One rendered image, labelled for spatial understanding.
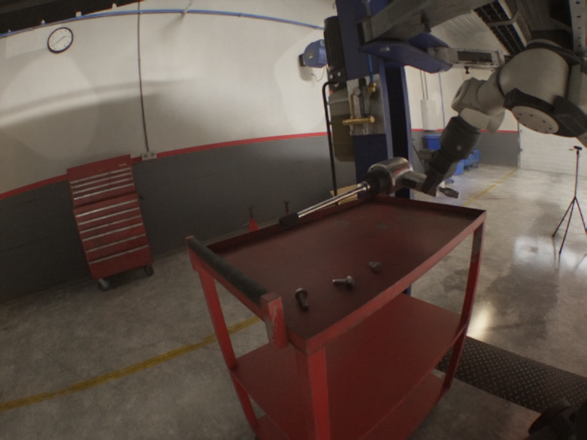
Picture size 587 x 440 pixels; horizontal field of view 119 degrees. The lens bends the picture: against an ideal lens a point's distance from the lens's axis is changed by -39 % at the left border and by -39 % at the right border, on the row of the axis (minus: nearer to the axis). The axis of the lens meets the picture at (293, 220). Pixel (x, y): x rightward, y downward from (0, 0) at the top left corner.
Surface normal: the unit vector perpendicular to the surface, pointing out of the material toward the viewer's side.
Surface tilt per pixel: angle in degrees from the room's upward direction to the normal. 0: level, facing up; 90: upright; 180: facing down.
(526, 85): 67
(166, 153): 90
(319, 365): 90
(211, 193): 90
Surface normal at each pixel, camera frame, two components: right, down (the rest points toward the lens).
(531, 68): -0.85, -0.16
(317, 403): 0.59, 0.16
